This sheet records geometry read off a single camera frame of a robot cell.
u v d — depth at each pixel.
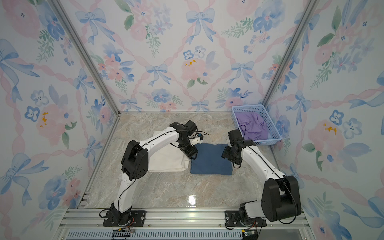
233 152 0.64
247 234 0.73
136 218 0.74
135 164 0.56
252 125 1.10
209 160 0.96
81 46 0.82
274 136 1.01
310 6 0.69
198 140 0.85
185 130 0.70
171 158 0.95
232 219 0.73
